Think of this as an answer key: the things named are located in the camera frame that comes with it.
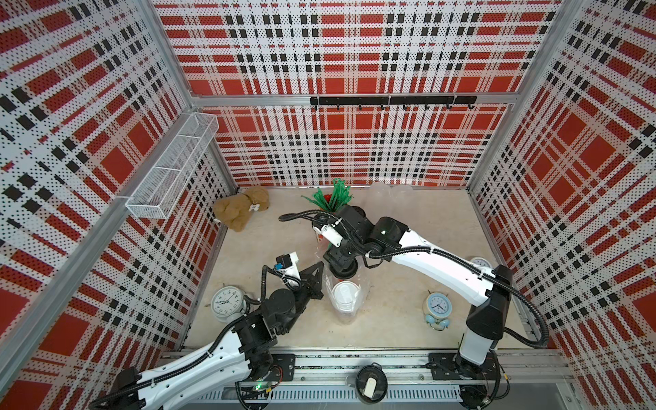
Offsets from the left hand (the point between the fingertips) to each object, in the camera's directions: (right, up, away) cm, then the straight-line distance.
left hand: (327, 263), depth 73 cm
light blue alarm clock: (+35, -16, +8) cm, 40 cm away
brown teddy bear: (-38, +15, +26) cm, 49 cm away
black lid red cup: (+6, -3, +1) cm, 7 cm away
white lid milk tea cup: (+5, -8, -3) cm, 10 cm away
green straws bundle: (+3, +22, +24) cm, 32 cm away
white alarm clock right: (+55, -3, +19) cm, 58 cm away
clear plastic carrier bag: (+10, -5, +2) cm, 11 cm away
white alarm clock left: (-33, -15, +9) cm, 37 cm away
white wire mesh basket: (-63, +22, +19) cm, 69 cm away
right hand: (+4, +5, +1) cm, 6 cm away
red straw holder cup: (-1, +21, +26) cm, 33 cm away
